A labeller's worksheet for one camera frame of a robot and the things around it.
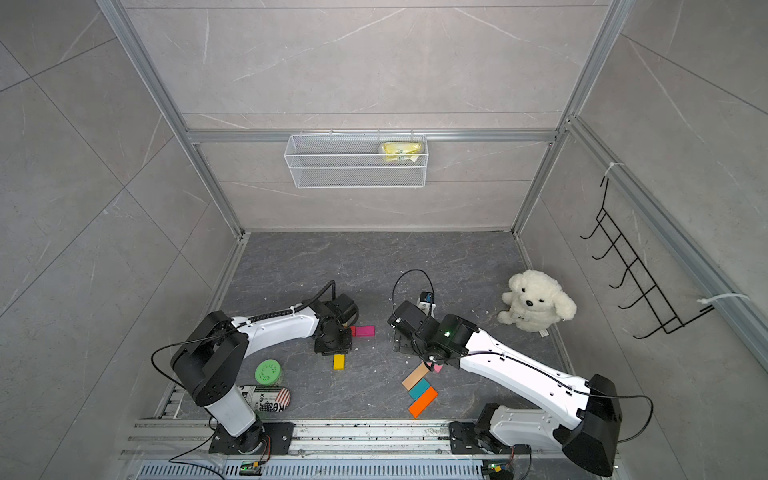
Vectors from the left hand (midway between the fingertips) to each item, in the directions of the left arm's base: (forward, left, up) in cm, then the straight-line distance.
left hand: (349, 346), depth 89 cm
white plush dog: (+4, -53, +15) cm, 55 cm away
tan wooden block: (-9, -20, 0) cm, 22 cm away
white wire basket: (+53, -3, +29) cm, 61 cm away
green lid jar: (-8, +21, +5) cm, 23 cm away
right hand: (-4, -18, +14) cm, 23 cm away
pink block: (-7, -26, +1) cm, 27 cm away
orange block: (-17, -20, 0) cm, 26 cm away
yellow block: (-5, +3, 0) cm, 6 cm away
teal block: (-13, -20, -1) cm, 24 cm away
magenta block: (+5, -4, -1) cm, 7 cm away
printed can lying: (-15, +20, +3) cm, 25 cm away
